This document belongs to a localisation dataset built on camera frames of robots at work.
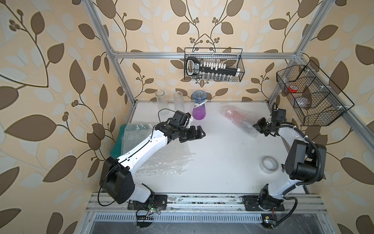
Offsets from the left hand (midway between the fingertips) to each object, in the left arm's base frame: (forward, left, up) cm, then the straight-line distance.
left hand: (197, 133), depth 78 cm
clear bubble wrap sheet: (+7, +40, -12) cm, 42 cm away
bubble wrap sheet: (-6, +15, -19) cm, 25 cm away
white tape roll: (-9, -44, -20) cm, 49 cm away
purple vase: (+30, -2, -13) cm, 33 cm away
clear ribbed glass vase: (+32, +13, -7) cm, 35 cm away
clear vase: (+34, +26, -13) cm, 45 cm away
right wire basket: (+13, -60, +15) cm, 63 cm away
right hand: (+14, -37, -10) cm, 41 cm away
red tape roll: (+21, -54, +14) cm, 59 cm away
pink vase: (+18, -31, -11) cm, 38 cm away
